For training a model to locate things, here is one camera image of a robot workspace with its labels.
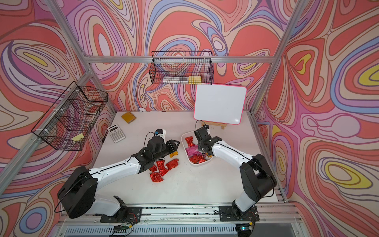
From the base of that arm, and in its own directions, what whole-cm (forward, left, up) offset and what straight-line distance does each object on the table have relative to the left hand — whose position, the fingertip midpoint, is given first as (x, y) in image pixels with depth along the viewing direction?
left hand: (180, 143), depth 83 cm
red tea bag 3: (-7, +5, -13) cm, 16 cm away
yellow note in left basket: (-3, +50, +11) cm, 52 cm away
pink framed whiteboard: (+32, -26, +2) cm, 42 cm away
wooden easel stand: (+22, -29, -10) cm, 38 cm away
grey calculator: (+18, +49, -14) cm, 53 cm away
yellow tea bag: (+1, +5, -13) cm, 14 cm away
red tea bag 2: (-10, +11, -14) cm, 20 cm away
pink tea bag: (0, -8, -8) cm, 11 cm away
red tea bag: (-15, +14, -12) cm, 24 cm away
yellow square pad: (+34, +43, -14) cm, 57 cm away
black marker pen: (+20, +59, -20) cm, 66 cm away
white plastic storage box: (-3, -8, +10) cm, 13 cm away
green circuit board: (-38, +28, -17) cm, 50 cm away
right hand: (+3, -16, -8) cm, 18 cm away
